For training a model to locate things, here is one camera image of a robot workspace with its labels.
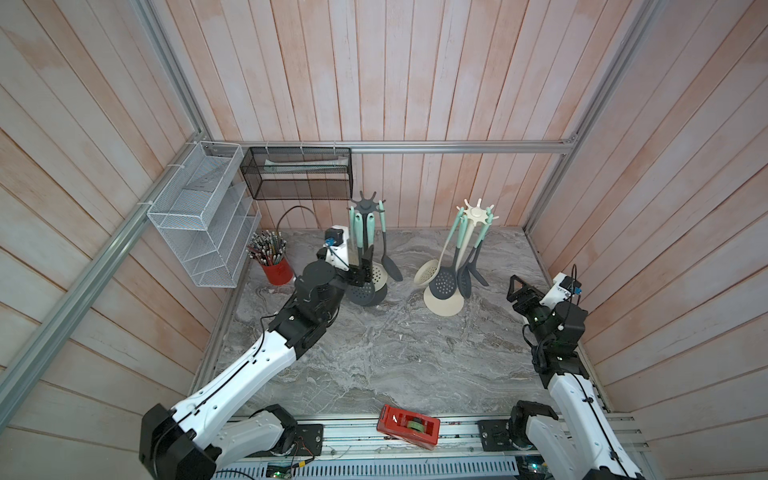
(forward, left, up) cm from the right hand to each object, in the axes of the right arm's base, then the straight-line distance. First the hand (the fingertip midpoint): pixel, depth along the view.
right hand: (520, 279), depth 79 cm
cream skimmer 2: (+10, +24, -9) cm, 28 cm away
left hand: (-1, +43, +13) cm, 45 cm away
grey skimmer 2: (+6, +11, -2) cm, 13 cm away
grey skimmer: (+8, +36, -4) cm, 37 cm away
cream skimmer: (+7, +39, -7) cm, 40 cm away
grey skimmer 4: (+5, +19, -8) cm, 21 cm away
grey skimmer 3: (+3, +14, -3) cm, 15 cm away
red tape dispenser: (-34, +30, -14) cm, 47 cm away
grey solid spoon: (0, +44, -9) cm, 45 cm away
